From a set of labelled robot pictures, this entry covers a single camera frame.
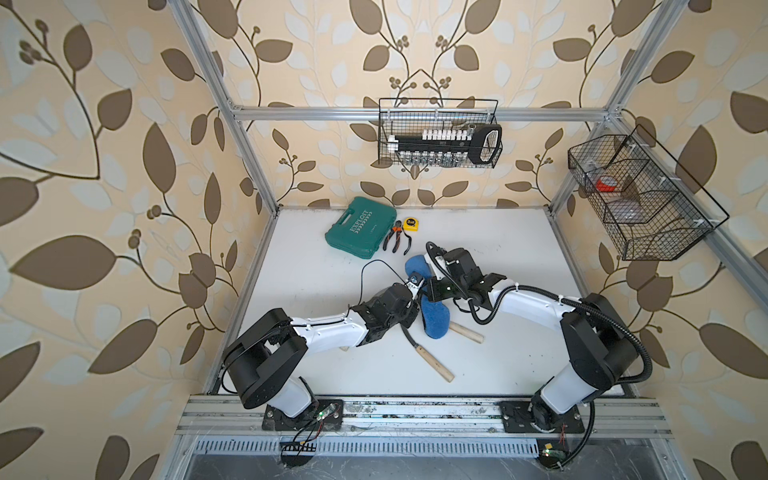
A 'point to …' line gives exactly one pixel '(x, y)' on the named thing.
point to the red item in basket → (602, 187)
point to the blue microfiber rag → (436, 316)
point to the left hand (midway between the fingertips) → (411, 296)
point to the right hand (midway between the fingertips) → (420, 288)
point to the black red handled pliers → (398, 228)
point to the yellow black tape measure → (411, 224)
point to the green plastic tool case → (364, 227)
